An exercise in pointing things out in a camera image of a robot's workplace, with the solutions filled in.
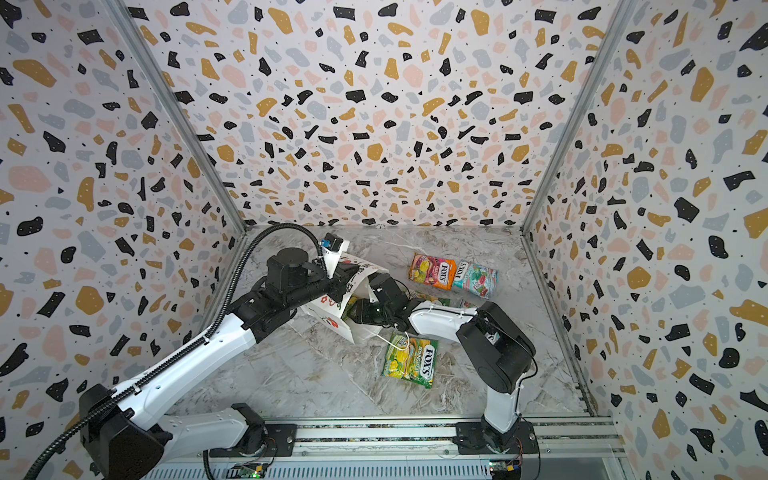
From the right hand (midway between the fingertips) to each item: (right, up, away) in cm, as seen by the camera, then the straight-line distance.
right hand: (346, 310), depth 86 cm
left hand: (+6, +14, -15) cm, 21 cm away
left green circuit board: (-20, -35, -16) cm, 43 cm away
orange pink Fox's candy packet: (+28, +10, +20) cm, 36 cm away
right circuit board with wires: (+41, -36, -14) cm, 56 cm away
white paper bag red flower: (-3, +1, -8) cm, 9 cm away
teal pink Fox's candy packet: (+41, +7, +17) cm, 45 cm away
